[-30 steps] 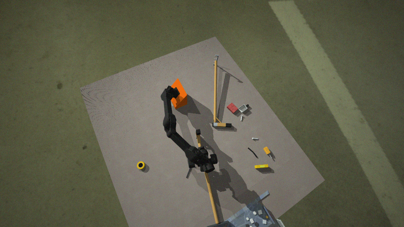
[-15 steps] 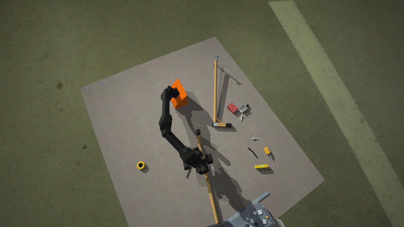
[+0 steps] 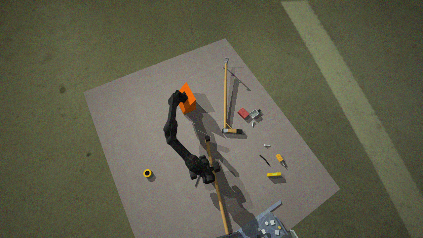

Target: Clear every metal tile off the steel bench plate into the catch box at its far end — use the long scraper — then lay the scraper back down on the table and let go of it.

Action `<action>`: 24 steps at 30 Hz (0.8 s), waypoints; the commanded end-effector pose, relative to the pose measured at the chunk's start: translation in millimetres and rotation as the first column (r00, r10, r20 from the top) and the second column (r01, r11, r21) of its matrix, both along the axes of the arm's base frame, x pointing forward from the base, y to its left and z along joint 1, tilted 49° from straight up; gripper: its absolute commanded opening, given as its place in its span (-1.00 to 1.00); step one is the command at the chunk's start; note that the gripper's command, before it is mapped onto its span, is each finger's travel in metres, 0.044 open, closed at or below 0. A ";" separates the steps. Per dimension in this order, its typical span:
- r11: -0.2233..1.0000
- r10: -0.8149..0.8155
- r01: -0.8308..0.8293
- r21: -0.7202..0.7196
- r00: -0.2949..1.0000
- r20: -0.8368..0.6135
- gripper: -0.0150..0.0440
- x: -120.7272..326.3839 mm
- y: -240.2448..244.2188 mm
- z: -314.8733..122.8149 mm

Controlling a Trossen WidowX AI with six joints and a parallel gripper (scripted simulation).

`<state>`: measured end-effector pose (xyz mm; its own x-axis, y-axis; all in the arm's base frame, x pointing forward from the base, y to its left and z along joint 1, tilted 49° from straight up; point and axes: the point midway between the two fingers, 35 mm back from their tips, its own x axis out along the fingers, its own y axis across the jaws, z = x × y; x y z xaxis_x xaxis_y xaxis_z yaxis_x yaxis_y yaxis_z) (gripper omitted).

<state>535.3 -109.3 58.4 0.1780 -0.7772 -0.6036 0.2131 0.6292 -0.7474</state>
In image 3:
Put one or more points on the long wooden-handled scraper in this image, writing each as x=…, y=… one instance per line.
x=207, y=143

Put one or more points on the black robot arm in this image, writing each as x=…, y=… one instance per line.
x=192, y=162

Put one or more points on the white open tray with dark handle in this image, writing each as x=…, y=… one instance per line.
x=255, y=113

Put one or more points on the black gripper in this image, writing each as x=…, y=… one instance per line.
x=215, y=168

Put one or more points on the yellow cylinder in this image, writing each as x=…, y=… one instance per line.
x=147, y=173

